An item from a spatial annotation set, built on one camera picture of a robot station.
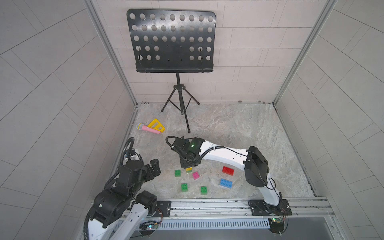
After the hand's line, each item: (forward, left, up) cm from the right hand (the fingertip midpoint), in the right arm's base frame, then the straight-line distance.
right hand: (185, 166), depth 80 cm
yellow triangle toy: (+32, +20, -2) cm, 38 cm away
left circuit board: (-24, +18, -8) cm, 31 cm away
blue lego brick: (-9, -22, -5) cm, 24 cm away
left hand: (-3, +12, +14) cm, 19 cm away
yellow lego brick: (-3, -2, +4) cm, 5 cm away
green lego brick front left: (-10, 0, -2) cm, 10 cm away
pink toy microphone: (+29, +30, +1) cm, 41 cm away
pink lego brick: (-4, -5, -4) cm, 8 cm away
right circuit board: (-27, -42, -8) cm, 51 cm away
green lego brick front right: (-12, -9, -2) cm, 15 cm away
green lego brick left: (-2, +4, -3) cm, 6 cm away
